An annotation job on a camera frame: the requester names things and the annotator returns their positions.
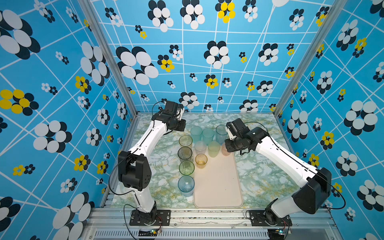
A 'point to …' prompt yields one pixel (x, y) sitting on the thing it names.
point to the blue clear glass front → (186, 185)
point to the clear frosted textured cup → (200, 147)
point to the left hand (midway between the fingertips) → (184, 124)
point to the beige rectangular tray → (217, 185)
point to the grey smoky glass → (184, 153)
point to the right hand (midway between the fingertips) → (229, 145)
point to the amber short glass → (201, 160)
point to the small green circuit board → (151, 233)
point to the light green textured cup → (213, 148)
